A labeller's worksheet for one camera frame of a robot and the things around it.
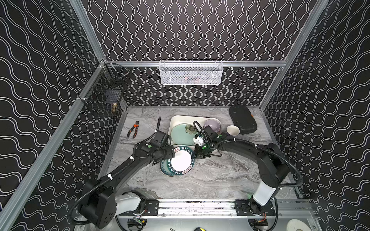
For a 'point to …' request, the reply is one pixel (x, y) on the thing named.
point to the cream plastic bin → (174, 120)
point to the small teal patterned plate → (165, 168)
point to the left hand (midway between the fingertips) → (170, 152)
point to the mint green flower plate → (182, 134)
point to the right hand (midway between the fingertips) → (192, 157)
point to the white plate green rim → (183, 162)
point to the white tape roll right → (294, 224)
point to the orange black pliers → (136, 125)
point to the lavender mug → (233, 130)
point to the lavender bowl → (214, 123)
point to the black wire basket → (104, 92)
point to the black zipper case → (242, 118)
